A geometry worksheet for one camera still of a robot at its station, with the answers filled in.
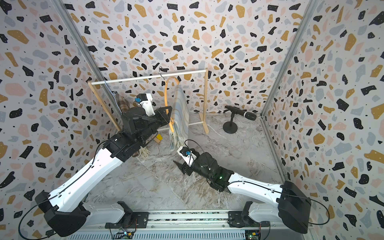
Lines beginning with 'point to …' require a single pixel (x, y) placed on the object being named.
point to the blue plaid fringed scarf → (178, 137)
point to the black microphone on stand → (231, 127)
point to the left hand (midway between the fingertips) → (173, 106)
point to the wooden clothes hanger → (166, 80)
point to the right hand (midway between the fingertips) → (180, 155)
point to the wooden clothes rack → (203, 119)
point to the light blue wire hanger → (114, 97)
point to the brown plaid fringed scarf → (125, 105)
